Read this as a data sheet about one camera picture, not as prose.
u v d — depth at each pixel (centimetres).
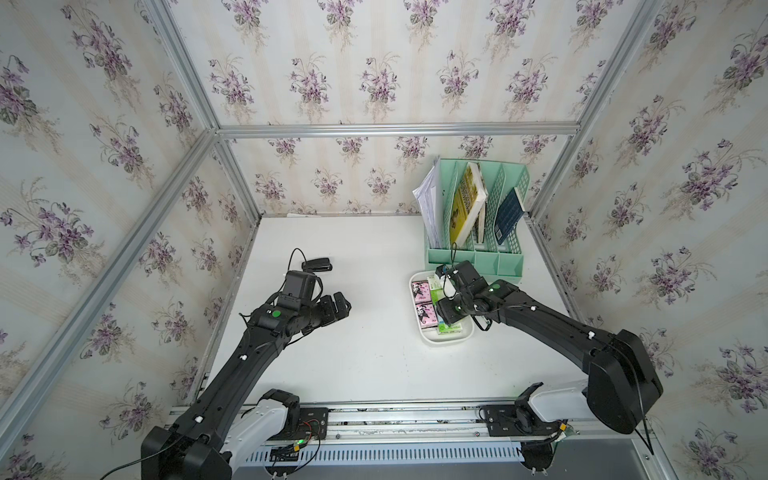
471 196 93
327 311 69
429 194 89
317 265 102
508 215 105
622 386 41
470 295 63
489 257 99
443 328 86
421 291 91
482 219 101
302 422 73
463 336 84
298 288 59
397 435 72
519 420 66
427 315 86
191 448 37
